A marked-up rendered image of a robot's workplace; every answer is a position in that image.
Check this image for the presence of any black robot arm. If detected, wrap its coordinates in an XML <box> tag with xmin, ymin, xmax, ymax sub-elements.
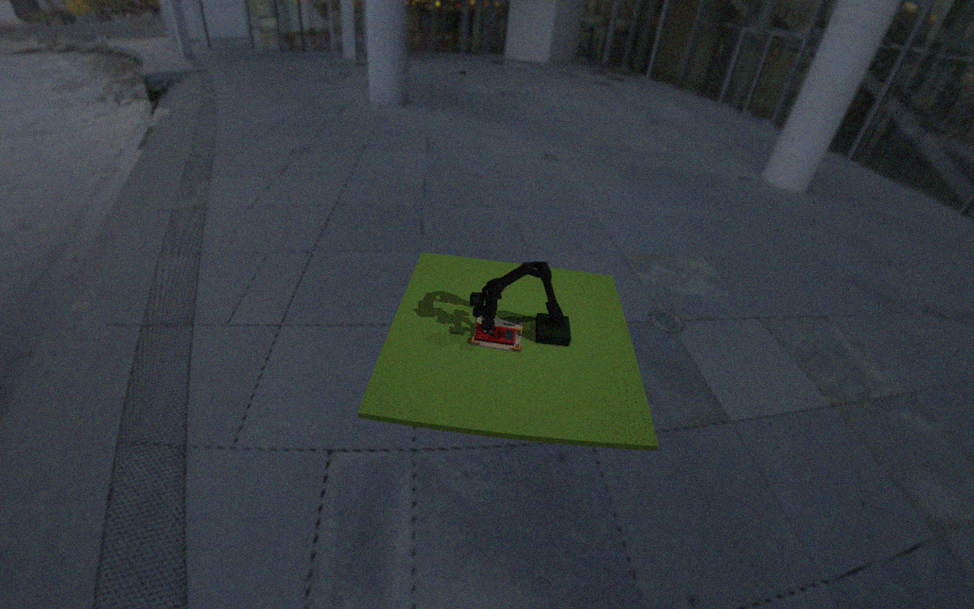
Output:
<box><xmin>470</xmin><ymin>261</ymin><xmax>565</xmax><ymax>329</ymax></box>

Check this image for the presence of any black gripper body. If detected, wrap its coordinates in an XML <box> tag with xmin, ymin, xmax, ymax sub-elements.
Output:
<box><xmin>481</xmin><ymin>306</ymin><xmax>497</xmax><ymax>331</ymax></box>

